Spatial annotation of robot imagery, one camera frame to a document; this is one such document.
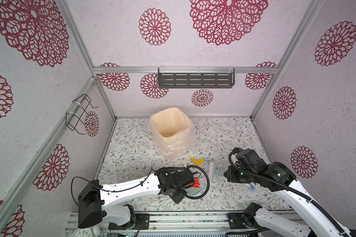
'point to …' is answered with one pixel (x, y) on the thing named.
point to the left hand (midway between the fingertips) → (177, 196)
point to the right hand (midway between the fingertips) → (224, 172)
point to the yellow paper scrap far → (200, 162)
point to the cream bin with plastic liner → (172, 132)
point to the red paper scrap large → (196, 183)
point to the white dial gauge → (85, 232)
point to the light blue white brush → (217, 171)
